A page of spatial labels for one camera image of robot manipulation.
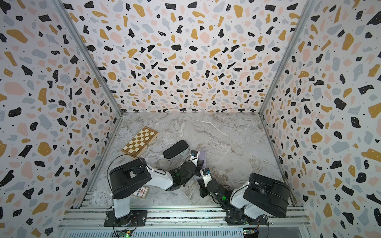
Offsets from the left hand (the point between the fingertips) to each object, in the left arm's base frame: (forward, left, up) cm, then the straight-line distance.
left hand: (205, 162), depth 88 cm
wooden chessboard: (+16, +43, -3) cm, 46 cm away
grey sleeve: (+5, +1, -4) cm, 7 cm away
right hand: (-10, +4, -4) cm, 12 cm away
